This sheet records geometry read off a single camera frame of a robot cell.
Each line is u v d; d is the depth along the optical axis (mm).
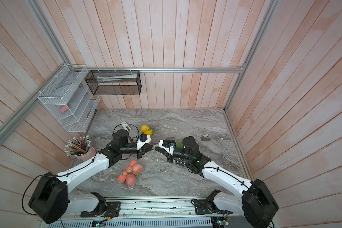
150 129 1051
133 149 685
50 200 405
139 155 677
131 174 820
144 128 1010
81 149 853
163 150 620
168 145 595
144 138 642
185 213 730
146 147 699
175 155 636
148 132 1021
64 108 820
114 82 1006
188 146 583
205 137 1006
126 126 1071
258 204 398
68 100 719
